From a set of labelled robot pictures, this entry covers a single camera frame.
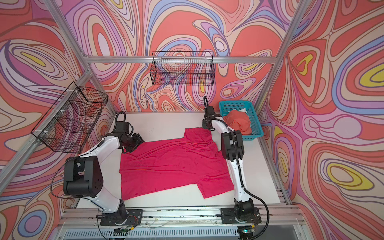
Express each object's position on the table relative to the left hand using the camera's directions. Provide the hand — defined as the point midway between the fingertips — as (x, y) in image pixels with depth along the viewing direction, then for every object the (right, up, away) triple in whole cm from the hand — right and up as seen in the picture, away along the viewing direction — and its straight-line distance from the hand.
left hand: (144, 141), depth 93 cm
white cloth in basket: (+71, +22, +22) cm, 78 cm away
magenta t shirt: (+29, -14, 0) cm, 32 cm away
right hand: (+44, +9, +18) cm, 49 cm away
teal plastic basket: (+74, +7, +5) cm, 75 cm away
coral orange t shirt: (+64, +13, +11) cm, 66 cm away
